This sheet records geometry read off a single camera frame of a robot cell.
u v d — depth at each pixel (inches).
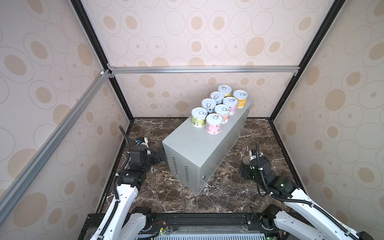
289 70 35.4
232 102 28.6
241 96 29.8
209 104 28.0
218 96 29.4
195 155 23.3
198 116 26.1
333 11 27.0
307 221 18.9
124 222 18.1
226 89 31.3
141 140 26.1
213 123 25.1
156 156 26.9
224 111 27.0
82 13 27.1
